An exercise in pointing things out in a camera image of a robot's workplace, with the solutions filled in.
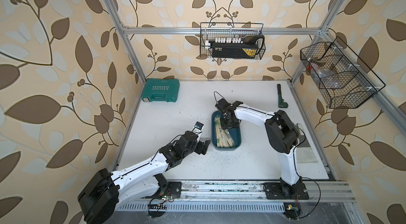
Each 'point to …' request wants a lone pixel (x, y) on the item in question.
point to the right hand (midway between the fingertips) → (226, 126)
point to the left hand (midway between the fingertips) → (203, 137)
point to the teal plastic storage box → (234, 132)
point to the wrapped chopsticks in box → (223, 138)
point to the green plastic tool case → (166, 89)
